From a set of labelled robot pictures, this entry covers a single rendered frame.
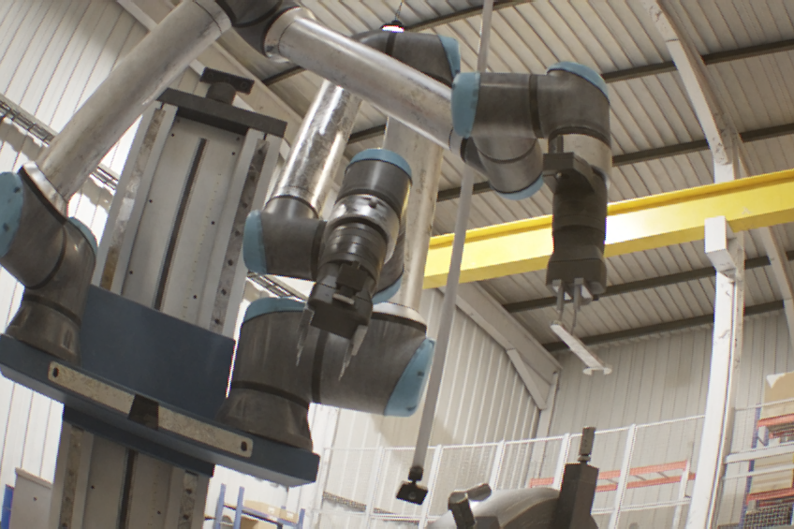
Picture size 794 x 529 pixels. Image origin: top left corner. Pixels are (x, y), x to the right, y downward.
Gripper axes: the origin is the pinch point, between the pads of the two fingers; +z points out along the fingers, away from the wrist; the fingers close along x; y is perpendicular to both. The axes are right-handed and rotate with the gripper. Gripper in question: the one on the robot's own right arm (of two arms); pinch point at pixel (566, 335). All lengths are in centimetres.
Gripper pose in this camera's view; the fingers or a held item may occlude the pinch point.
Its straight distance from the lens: 104.6
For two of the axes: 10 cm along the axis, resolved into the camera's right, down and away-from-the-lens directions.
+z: -1.3, 9.2, -3.6
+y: 4.7, 3.8, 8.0
